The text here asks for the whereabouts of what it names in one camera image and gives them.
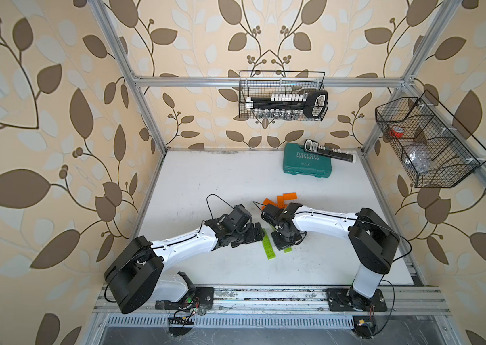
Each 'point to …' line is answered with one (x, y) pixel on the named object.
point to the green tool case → (297, 161)
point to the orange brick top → (290, 196)
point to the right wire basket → (438, 153)
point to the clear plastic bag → (418, 159)
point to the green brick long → (288, 249)
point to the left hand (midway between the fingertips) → (256, 234)
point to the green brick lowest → (269, 251)
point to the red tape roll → (397, 131)
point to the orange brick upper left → (268, 201)
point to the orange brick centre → (280, 202)
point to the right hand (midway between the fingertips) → (282, 244)
